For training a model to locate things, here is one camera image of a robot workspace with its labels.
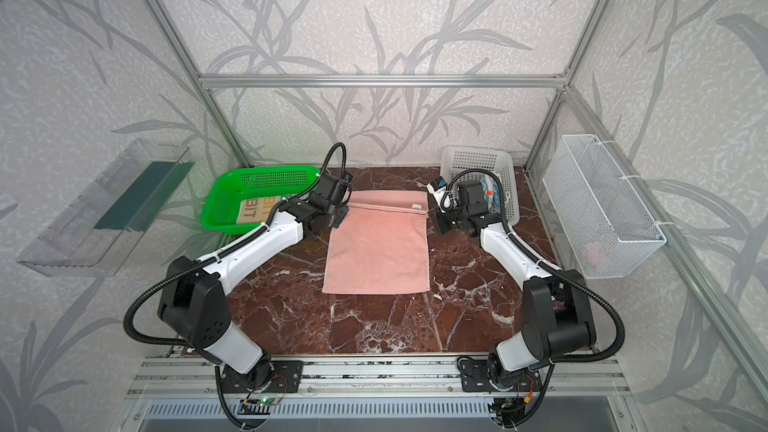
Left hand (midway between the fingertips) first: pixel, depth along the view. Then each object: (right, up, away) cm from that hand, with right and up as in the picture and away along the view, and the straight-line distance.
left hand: (334, 194), depth 88 cm
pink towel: (+13, -17, +11) cm, 24 cm away
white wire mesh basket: (+62, -8, -27) cm, 68 cm away
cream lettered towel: (-32, -6, +17) cm, 37 cm away
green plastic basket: (-43, -5, +14) cm, 46 cm away
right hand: (+30, -3, +2) cm, 30 cm away
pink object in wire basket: (+68, -14, -15) cm, 71 cm away
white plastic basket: (+58, +13, +27) cm, 65 cm away
